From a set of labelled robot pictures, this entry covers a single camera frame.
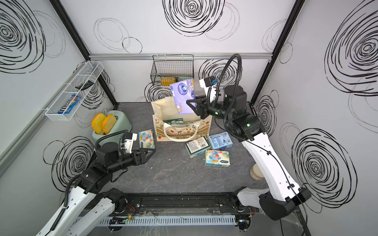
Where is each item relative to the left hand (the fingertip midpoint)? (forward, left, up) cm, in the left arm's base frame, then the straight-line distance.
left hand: (151, 152), depth 68 cm
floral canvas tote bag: (+16, -20, -3) cm, 26 cm away
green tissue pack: (+29, -8, -13) cm, 33 cm away
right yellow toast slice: (+18, +28, -2) cm, 33 cm away
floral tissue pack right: (+5, -34, -17) cm, 38 cm away
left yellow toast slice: (+17, +34, -2) cm, 38 cm away
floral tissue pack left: (+18, +10, -17) cm, 27 cm away
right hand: (+11, -18, +23) cm, 32 cm away
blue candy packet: (+20, +40, +12) cm, 46 cm away
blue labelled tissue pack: (+16, -37, -16) cm, 43 cm away
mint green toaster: (+24, +25, -10) cm, 36 cm away
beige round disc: (-3, -54, -14) cm, 56 cm away
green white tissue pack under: (+13, -22, -16) cm, 30 cm away
